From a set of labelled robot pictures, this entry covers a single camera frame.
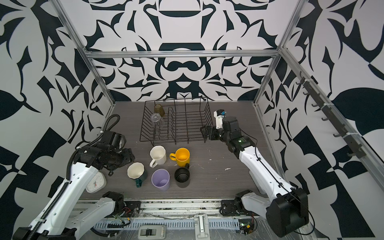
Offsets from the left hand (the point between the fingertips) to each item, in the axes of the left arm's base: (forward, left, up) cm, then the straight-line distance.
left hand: (128, 157), depth 74 cm
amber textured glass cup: (+39, -9, -8) cm, 41 cm away
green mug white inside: (-3, -1, -12) cm, 12 cm away
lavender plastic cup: (-6, -14, -15) cm, 21 cm away
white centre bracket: (-29, -34, -14) cm, 47 cm away
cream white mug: (+7, -11, -12) cm, 18 cm away
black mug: (-5, -26, -15) cm, 30 cm away
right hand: (+13, -40, +5) cm, 42 cm away
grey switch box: (-29, -13, -13) cm, 34 cm away
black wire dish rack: (+32, -20, -14) cm, 40 cm away
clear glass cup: (+29, -9, -6) cm, 31 cm away
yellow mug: (+6, -25, -15) cm, 30 cm away
